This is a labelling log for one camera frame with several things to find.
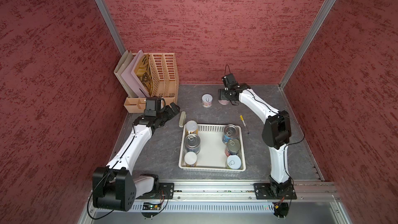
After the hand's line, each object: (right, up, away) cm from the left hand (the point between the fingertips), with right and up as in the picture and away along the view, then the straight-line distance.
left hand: (174, 114), depth 84 cm
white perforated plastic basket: (+21, -23, -2) cm, 31 cm away
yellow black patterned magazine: (-23, +26, +19) cm, 39 cm away
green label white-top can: (+32, -24, -6) cm, 40 cm away
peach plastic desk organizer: (-12, +33, +29) cm, 46 cm away
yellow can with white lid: (+10, -7, -2) cm, 12 cm away
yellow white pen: (+42, -5, +17) cm, 46 cm away
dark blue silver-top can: (+11, -15, -3) cm, 19 cm away
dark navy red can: (+32, -17, -4) cm, 37 cm away
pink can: (+19, +8, +20) cm, 28 cm away
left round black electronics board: (-10, -43, -11) cm, 46 cm away
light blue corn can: (+32, -10, +1) cm, 33 cm away
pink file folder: (-28, +18, +9) cm, 34 cm away
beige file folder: (-32, +30, +8) cm, 45 cm away
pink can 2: (+29, +6, +12) cm, 32 cm away
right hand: (+29, +10, +12) cm, 33 cm away
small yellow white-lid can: (+9, -22, -6) cm, 25 cm away
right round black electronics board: (+51, -42, -15) cm, 68 cm away
